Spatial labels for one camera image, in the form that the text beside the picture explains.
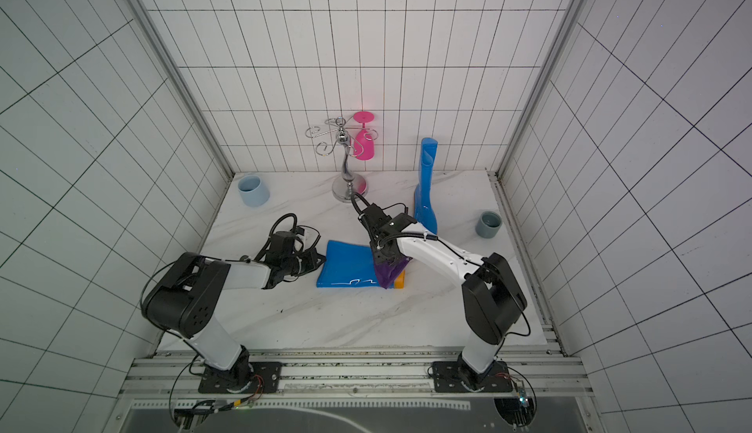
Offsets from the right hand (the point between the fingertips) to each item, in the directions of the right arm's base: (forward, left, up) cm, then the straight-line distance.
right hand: (388, 245), depth 88 cm
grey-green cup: (+13, -34, -4) cm, 36 cm away
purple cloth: (-8, 0, -1) cm, 8 cm away
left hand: (-2, +21, -9) cm, 23 cm away
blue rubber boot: (+18, -12, -2) cm, 21 cm away
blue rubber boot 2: (-4, +13, -8) cm, 16 cm away
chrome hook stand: (+30, +17, -7) cm, 36 cm away
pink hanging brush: (+37, +11, +9) cm, 40 cm away
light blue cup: (+21, +52, -2) cm, 57 cm away
